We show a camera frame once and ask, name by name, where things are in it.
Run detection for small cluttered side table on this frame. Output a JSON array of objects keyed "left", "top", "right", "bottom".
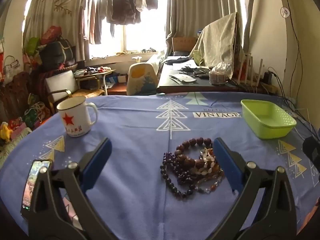
[{"left": 75, "top": 66, "right": 117, "bottom": 95}]

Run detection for blue printed tablecloth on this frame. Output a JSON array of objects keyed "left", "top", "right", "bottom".
[{"left": 0, "top": 92, "right": 320, "bottom": 240}]

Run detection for wooden rack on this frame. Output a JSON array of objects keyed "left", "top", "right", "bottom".
[{"left": 235, "top": 52, "right": 264, "bottom": 87}]

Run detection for brown wooden bead bracelet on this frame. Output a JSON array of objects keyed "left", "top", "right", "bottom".
[{"left": 174, "top": 137, "right": 214, "bottom": 170}]

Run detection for dark purple bead bracelet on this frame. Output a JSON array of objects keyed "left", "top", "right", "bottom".
[{"left": 160, "top": 152, "right": 198, "bottom": 198}]

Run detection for clear crystal bead bracelet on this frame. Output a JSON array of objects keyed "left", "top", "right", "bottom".
[{"left": 195, "top": 174, "right": 225, "bottom": 195}]

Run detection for yellow plush toy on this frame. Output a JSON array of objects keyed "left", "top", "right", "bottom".
[{"left": 0, "top": 122, "right": 13, "bottom": 141}]

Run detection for papers on desk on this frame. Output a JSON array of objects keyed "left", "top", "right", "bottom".
[{"left": 169, "top": 74, "right": 197, "bottom": 84}]

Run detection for black wall cable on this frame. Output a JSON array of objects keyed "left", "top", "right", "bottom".
[{"left": 275, "top": 0, "right": 304, "bottom": 100}]

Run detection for black power adapter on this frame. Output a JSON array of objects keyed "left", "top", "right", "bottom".
[{"left": 265, "top": 66, "right": 278, "bottom": 85}]

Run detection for cardboard box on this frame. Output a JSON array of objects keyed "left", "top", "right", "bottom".
[{"left": 172, "top": 37, "right": 198, "bottom": 55}]

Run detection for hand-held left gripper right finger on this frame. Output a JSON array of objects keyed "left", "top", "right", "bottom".
[{"left": 213, "top": 137, "right": 299, "bottom": 240}]

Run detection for black duffel bag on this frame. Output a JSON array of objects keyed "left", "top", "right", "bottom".
[{"left": 39, "top": 39, "right": 75, "bottom": 70}]

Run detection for white handbag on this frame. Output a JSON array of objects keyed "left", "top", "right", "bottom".
[{"left": 4, "top": 56, "right": 22, "bottom": 78}]

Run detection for plastic-wrapped container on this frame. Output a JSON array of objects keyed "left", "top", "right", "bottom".
[{"left": 209, "top": 62, "right": 234, "bottom": 84}]

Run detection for green bag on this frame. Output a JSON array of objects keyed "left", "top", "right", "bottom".
[{"left": 25, "top": 37, "right": 40, "bottom": 55}]

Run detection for armchair with white cushion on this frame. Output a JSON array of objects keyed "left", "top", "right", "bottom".
[{"left": 45, "top": 70, "right": 105, "bottom": 107}]

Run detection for green plastic basket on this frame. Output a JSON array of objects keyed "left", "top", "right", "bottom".
[{"left": 240, "top": 99, "right": 297, "bottom": 140}]

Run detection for beige curtain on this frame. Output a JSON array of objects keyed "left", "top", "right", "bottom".
[
  {"left": 170, "top": 0, "right": 250, "bottom": 40},
  {"left": 24, "top": 0, "right": 90, "bottom": 60}
]

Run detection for white enamel mug red star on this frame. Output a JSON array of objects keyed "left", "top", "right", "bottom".
[{"left": 56, "top": 96, "right": 98, "bottom": 138}]

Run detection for dark wooden desk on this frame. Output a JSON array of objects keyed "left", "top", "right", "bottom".
[{"left": 156, "top": 55, "right": 278, "bottom": 94}]

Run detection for red bag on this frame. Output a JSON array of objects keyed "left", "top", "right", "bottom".
[{"left": 41, "top": 26, "right": 62, "bottom": 45}]

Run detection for amber and white stone bracelet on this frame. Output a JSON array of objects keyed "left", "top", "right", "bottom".
[{"left": 194, "top": 147, "right": 223, "bottom": 177}]

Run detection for row of hanging clothes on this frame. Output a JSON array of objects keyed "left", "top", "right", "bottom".
[{"left": 80, "top": 0, "right": 159, "bottom": 45}]

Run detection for smartphone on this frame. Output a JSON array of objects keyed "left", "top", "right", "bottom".
[{"left": 20, "top": 160, "right": 52, "bottom": 220}]

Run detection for beige draped cloth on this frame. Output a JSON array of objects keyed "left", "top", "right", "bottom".
[{"left": 192, "top": 12, "right": 244, "bottom": 79}]

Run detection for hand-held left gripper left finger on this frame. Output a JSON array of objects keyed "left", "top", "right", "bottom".
[{"left": 27, "top": 137, "right": 118, "bottom": 240}]

